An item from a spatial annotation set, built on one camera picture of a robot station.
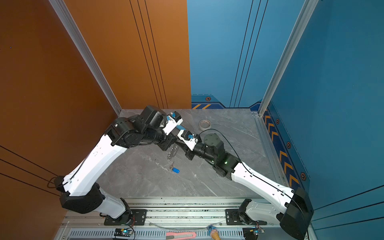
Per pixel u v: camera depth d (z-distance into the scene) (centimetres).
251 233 71
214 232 67
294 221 37
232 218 72
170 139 54
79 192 39
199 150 58
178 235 68
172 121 54
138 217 74
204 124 112
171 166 92
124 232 71
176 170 89
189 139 54
